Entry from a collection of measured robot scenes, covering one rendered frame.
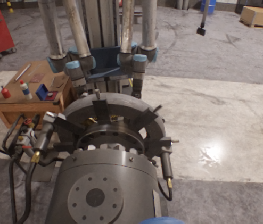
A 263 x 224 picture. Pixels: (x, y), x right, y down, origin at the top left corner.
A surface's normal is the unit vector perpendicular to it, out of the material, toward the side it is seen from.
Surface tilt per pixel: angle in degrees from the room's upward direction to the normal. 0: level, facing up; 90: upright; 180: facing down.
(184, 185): 0
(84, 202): 0
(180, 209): 0
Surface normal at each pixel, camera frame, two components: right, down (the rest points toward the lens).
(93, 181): 0.00, -0.73
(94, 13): 0.20, 0.67
